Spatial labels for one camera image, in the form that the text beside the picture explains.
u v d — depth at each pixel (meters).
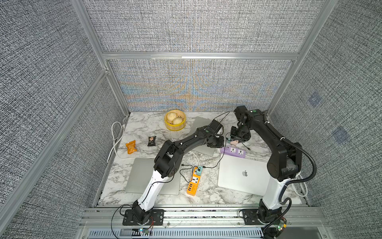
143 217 0.64
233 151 0.95
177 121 1.07
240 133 0.76
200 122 1.21
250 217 0.73
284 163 0.50
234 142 0.86
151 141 1.01
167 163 0.57
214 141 0.82
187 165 0.92
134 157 0.95
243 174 0.87
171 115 1.10
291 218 0.74
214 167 0.90
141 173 0.90
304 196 0.82
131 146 0.99
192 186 0.81
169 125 1.07
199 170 0.82
